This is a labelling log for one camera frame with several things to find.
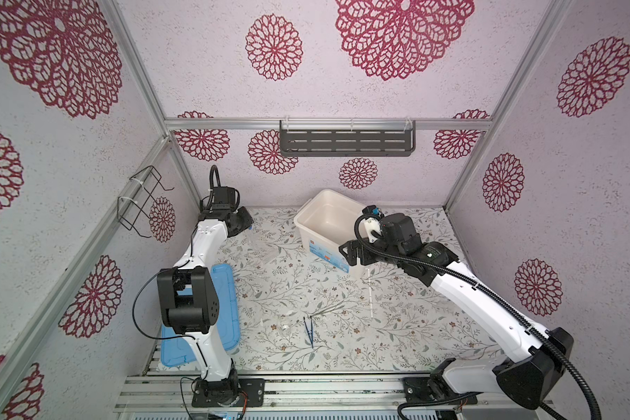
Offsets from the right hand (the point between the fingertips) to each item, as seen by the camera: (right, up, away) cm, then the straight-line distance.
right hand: (353, 240), depth 74 cm
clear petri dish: (-21, -29, +13) cm, 38 cm away
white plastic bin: (-6, +8, +39) cm, 40 cm away
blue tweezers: (-12, -31, +10) cm, 35 cm away
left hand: (-36, +5, +20) cm, 41 cm away
